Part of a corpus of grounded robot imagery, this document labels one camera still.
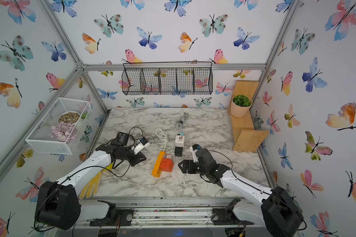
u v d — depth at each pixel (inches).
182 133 41.8
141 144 29.5
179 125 42.3
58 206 15.9
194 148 30.2
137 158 29.1
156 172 33.3
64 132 24.7
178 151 37.8
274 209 15.8
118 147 27.9
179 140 36.6
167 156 36.0
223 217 29.0
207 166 24.5
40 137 24.6
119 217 28.5
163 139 39.9
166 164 33.9
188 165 28.3
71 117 27.6
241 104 39.1
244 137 34.0
